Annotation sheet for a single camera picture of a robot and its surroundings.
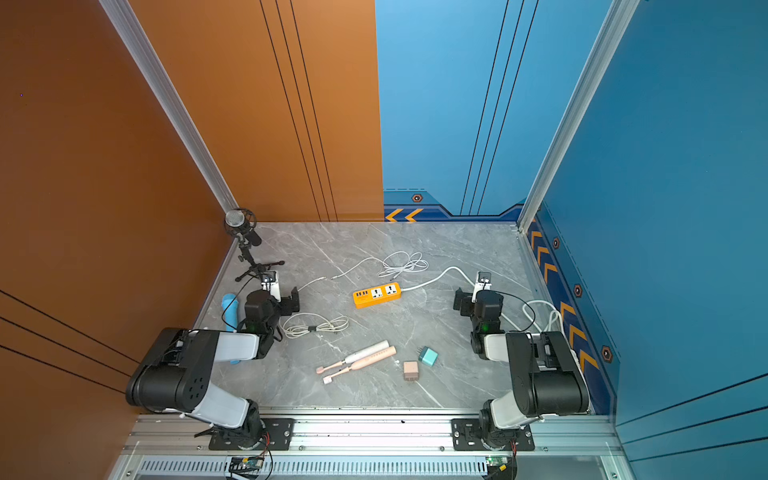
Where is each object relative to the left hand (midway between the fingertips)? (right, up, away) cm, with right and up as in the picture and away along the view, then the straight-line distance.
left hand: (281, 285), depth 95 cm
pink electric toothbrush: (+27, -21, -11) cm, 36 cm away
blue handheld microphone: (-16, -10, -1) cm, 18 cm away
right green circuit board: (+60, -41, -22) cm, 76 cm away
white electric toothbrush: (+22, -20, -11) cm, 32 cm away
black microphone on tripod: (-10, +19, -6) cm, 22 cm away
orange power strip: (+31, -4, +2) cm, 31 cm away
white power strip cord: (+88, -7, +5) cm, 88 cm away
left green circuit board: (-2, -41, -22) cm, 47 cm away
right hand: (+62, -2, 0) cm, 62 cm away
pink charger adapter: (+41, -23, -12) cm, 48 cm away
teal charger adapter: (+46, -19, -10) cm, 51 cm away
